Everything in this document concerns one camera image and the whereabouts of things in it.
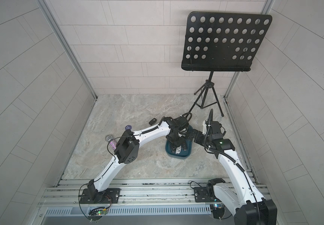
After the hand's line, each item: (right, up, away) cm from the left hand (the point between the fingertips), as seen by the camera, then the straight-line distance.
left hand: (180, 144), depth 90 cm
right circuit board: (+17, -26, -22) cm, 38 cm away
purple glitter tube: (-43, +2, -3) cm, 43 cm away
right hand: (+6, +8, -10) cm, 15 cm away
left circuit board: (-42, -26, -25) cm, 56 cm away
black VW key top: (-20, +14, +11) cm, 27 cm away
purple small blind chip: (-37, +10, +8) cm, 39 cm away
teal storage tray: (+1, -5, -5) cm, 7 cm away
